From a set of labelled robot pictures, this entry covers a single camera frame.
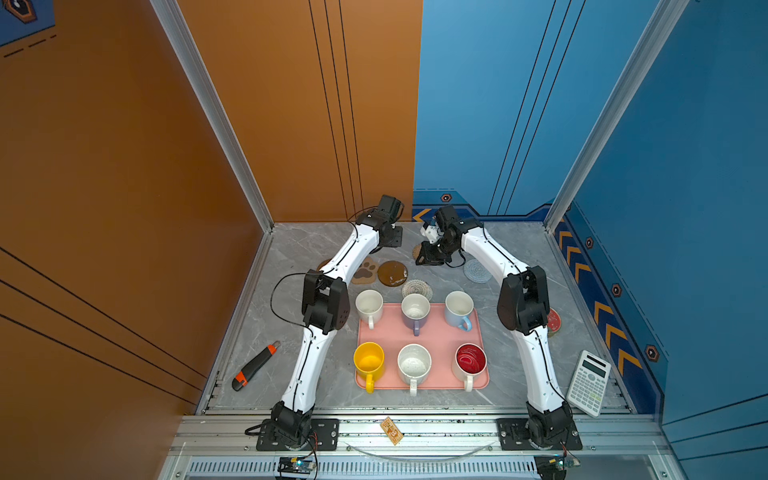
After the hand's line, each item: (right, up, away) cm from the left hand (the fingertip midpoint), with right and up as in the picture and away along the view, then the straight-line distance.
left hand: (393, 235), depth 101 cm
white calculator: (+53, -41, -22) cm, 71 cm away
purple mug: (+7, -24, -7) cm, 26 cm away
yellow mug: (-7, -37, -17) cm, 41 cm away
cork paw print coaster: (-10, -13, +4) cm, 17 cm away
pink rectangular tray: (-9, -42, -21) cm, 47 cm away
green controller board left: (-23, -57, -31) cm, 69 cm away
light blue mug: (+20, -23, -10) cm, 32 cm away
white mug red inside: (+21, -37, -19) cm, 46 cm away
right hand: (+8, -9, -3) cm, 13 cm away
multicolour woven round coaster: (+8, -18, 0) cm, 20 cm away
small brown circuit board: (0, -51, -29) cm, 58 cm away
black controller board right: (+38, -57, -31) cm, 75 cm away
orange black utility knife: (-40, -38, -17) cm, 58 cm away
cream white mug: (-7, -22, -10) cm, 25 cm away
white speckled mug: (+6, -37, -18) cm, 42 cm away
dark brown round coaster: (-1, -13, +4) cm, 14 cm away
